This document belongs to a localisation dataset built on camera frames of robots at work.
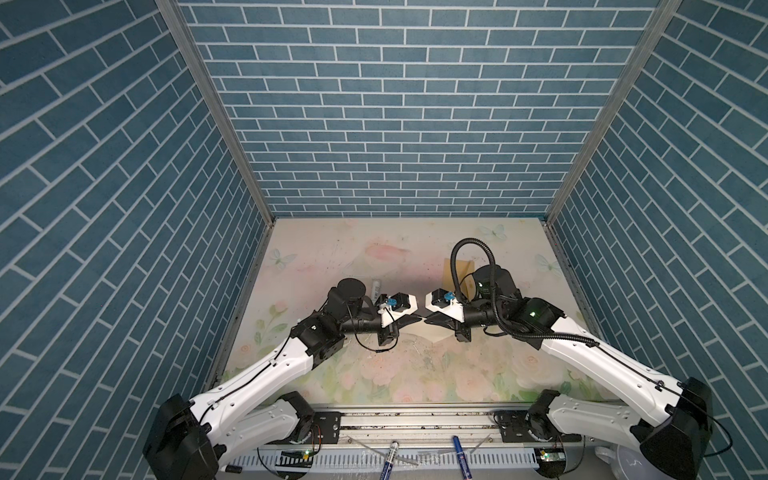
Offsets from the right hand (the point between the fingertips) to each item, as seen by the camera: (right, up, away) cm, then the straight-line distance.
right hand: (425, 313), depth 71 cm
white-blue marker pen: (-8, -34, -3) cm, 35 cm away
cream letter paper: (+1, -4, -1) cm, 4 cm away
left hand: (-2, -1, -2) cm, 3 cm away
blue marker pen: (+9, -36, -3) cm, 38 cm away
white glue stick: (-14, +2, +28) cm, 31 cm away
